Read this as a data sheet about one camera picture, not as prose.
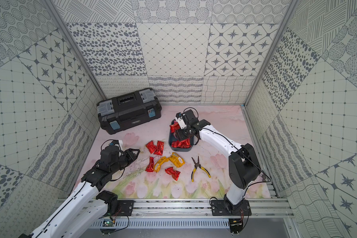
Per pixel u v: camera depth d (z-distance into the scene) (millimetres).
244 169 452
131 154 713
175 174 837
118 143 745
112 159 602
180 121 797
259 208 772
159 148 946
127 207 740
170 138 970
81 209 494
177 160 880
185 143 906
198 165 881
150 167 858
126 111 936
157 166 838
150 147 935
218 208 733
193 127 623
